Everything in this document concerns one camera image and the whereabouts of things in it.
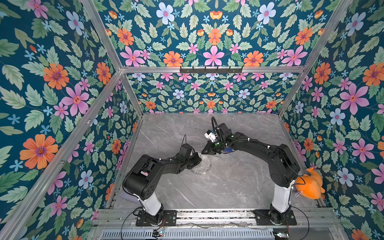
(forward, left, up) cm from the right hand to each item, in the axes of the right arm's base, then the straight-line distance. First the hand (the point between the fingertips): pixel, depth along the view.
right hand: (205, 148), depth 86 cm
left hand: (-1, +1, -10) cm, 10 cm away
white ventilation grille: (-40, +8, -13) cm, 43 cm away
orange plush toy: (-18, -56, -6) cm, 59 cm away
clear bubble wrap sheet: (-7, -1, -9) cm, 11 cm away
